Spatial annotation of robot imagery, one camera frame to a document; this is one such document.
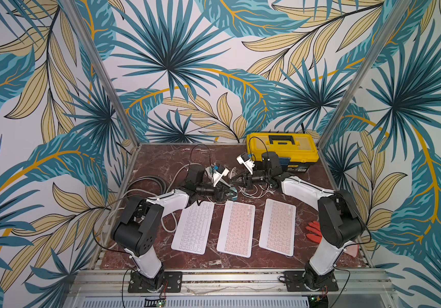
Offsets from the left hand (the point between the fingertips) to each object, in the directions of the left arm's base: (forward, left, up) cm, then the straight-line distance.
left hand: (233, 194), depth 82 cm
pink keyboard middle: (-12, -2, -14) cm, 19 cm away
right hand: (+5, +1, +3) cm, 6 cm away
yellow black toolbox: (+23, -31, +3) cm, 39 cm away
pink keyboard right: (-9, -21, -14) cm, 27 cm away
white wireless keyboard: (-10, +17, -13) cm, 24 cm away
